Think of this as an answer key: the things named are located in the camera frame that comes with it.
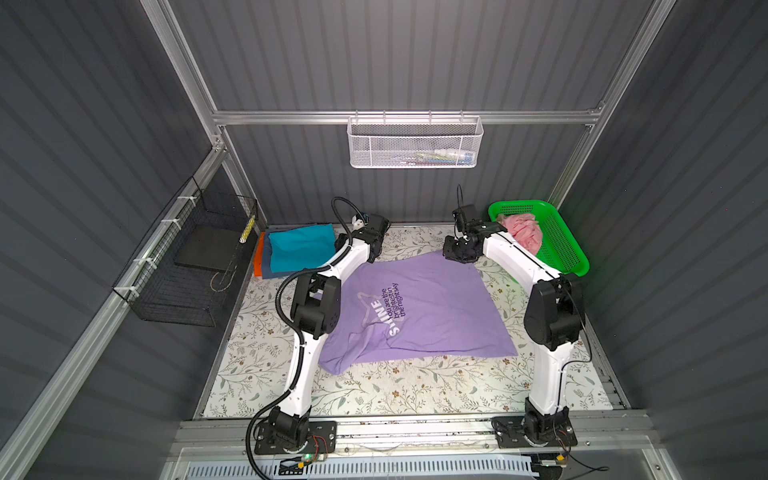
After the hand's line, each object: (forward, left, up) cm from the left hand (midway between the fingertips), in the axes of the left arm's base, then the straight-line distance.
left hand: (344, 244), depth 102 cm
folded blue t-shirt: (-6, +26, -3) cm, 27 cm away
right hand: (-8, -35, +2) cm, 36 cm away
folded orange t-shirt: (+3, +32, -7) cm, 33 cm away
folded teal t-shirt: (+3, +16, -4) cm, 17 cm away
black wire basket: (-22, +36, +16) cm, 46 cm away
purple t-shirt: (-20, -28, -11) cm, 36 cm away
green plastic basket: (-2, -78, -5) cm, 78 cm away
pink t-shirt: (+5, -66, -1) cm, 66 cm away
